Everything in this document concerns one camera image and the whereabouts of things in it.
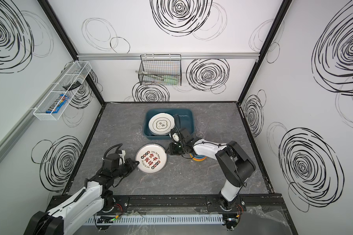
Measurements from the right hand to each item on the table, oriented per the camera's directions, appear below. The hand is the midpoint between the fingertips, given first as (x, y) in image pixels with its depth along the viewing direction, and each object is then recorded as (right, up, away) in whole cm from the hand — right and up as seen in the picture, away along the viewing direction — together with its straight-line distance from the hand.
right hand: (164, 152), depth 86 cm
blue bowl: (+19, -1, -5) cm, 20 cm away
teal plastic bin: (+14, +21, +22) cm, 34 cm away
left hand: (-14, -6, -1) cm, 15 cm away
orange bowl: (+21, -3, -4) cm, 21 cm away
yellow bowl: (+18, -4, -2) cm, 18 cm away
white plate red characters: (-8, -4, +3) cm, 9 cm away
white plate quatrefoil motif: (-4, +16, +19) cm, 25 cm away
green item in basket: (+3, +44, +1) cm, 44 cm away
